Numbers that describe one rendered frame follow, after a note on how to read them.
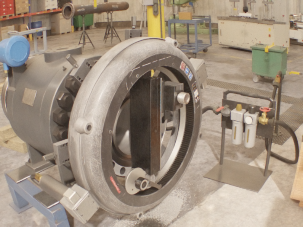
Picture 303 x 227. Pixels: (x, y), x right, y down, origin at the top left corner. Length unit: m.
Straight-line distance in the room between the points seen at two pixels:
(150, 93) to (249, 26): 6.38
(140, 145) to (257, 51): 3.42
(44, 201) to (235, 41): 6.80
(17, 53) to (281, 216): 1.70
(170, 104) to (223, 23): 6.85
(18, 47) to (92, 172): 0.82
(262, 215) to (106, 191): 0.98
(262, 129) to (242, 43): 5.73
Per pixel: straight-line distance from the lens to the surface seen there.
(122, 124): 1.55
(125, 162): 1.34
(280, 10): 7.60
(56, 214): 1.47
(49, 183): 1.25
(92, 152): 1.02
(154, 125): 1.18
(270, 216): 1.77
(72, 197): 1.07
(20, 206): 1.94
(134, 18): 1.26
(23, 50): 1.60
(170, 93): 1.17
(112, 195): 1.14
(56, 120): 1.31
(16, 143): 2.72
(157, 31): 4.86
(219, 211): 1.78
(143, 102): 1.16
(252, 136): 1.95
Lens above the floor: 1.10
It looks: 20 degrees down
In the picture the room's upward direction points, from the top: 2 degrees counter-clockwise
